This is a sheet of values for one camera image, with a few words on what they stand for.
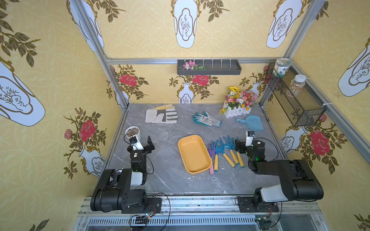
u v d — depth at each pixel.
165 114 1.13
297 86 0.72
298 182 0.44
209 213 0.72
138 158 0.67
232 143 0.97
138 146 0.76
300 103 0.82
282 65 0.84
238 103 1.01
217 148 0.93
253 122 1.09
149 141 0.82
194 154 0.92
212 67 0.92
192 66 0.88
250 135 0.81
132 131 0.96
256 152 0.72
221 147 0.93
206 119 1.10
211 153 0.92
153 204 0.73
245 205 0.73
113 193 0.42
